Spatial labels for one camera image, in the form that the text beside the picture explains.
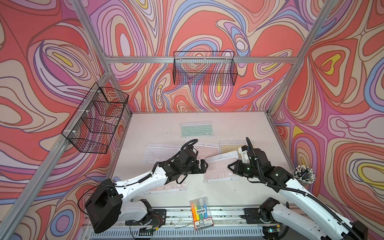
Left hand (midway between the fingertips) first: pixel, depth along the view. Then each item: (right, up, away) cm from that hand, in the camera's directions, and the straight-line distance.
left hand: (204, 167), depth 79 cm
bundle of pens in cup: (+49, -1, -6) cm, 50 cm away
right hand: (+12, -1, -4) cm, 13 cm away
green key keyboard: (-4, +20, +30) cm, 36 cm away
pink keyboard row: (+3, +7, +20) cm, 21 cm away
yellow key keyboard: (+16, +9, +20) cm, 27 cm away
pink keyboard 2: (+7, -1, +3) cm, 8 cm away
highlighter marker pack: (-2, -22, -5) cm, 23 cm away
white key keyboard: (-30, +5, +17) cm, 35 cm away
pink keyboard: (-18, -12, +5) cm, 22 cm away
